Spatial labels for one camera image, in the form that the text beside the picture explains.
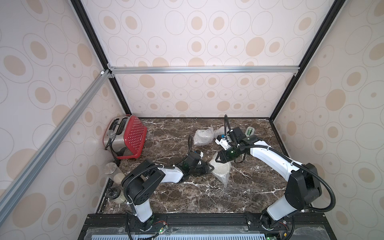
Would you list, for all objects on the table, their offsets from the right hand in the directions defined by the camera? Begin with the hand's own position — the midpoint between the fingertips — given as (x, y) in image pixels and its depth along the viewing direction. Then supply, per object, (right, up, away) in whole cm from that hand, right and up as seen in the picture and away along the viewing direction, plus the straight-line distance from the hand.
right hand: (223, 157), depth 84 cm
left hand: (-4, -7, +2) cm, 8 cm away
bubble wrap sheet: (-1, -8, +1) cm, 8 cm away
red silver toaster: (-58, +12, +4) cm, 59 cm away
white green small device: (+23, +15, +22) cm, 35 cm away
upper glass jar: (-60, -5, -7) cm, 60 cm away
